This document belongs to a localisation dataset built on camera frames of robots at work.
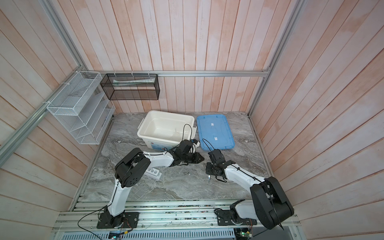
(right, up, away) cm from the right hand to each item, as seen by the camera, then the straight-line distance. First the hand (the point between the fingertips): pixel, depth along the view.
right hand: (209, 168), depth 91 cm
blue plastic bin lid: (+7, +22, +19) cm, 30 cm away
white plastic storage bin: (-32, +23, +19) cm, 44 cm away
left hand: (-4, +4, 0) cm, 5 cm away
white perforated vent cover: (+2, -26, -21) cm, 33 cm away
